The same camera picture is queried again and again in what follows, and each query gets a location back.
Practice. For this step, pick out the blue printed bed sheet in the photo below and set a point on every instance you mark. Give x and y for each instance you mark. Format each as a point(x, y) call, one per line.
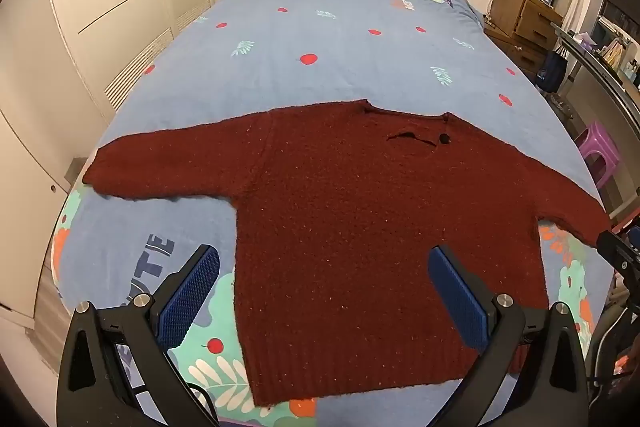
point(350, 52)

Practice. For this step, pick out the wooden nightstand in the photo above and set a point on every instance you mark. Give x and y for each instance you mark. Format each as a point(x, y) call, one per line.
point(527, 19)

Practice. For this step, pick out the dark blue bag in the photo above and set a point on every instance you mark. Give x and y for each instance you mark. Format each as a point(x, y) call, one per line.
point(552, 72)

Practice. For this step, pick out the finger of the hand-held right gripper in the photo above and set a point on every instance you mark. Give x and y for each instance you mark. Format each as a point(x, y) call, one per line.
point(617, 254)

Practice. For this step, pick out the purple plastic stool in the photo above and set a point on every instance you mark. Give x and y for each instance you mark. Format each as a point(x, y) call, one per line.
point(600, 147)

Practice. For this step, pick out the dark red knitted sweater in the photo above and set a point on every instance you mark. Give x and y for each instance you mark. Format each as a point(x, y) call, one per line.
point(350, 207)

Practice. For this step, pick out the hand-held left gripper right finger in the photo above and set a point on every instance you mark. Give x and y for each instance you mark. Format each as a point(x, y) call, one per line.
point(457, 297)

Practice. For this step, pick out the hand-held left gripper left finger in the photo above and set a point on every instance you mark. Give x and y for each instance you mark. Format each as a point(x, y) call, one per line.
point(192, 292)

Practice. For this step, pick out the cluttered desk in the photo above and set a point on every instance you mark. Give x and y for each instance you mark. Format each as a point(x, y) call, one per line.
point(607, 67)

